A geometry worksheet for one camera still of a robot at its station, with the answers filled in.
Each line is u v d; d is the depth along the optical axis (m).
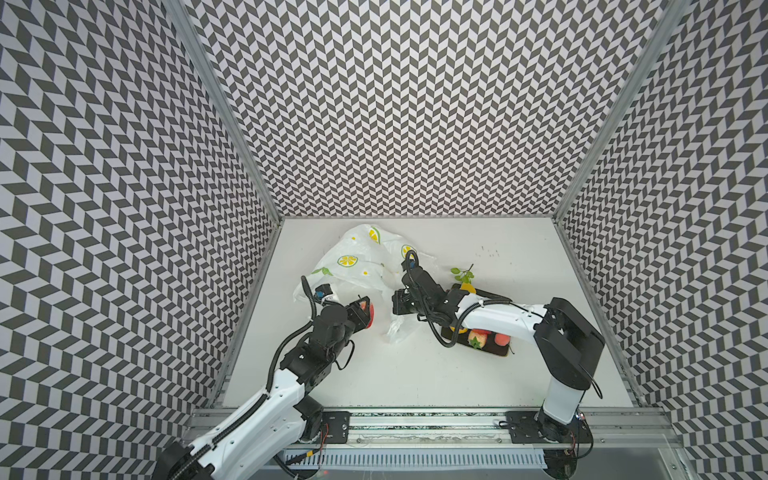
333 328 0.58
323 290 0.70
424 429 0.74
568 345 0.47
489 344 0.84
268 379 0.52
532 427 0.72
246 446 0.45
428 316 0.65
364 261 0.93
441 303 0.65
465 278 0.94
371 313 0.78
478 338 0.83
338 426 0.72
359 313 0.72
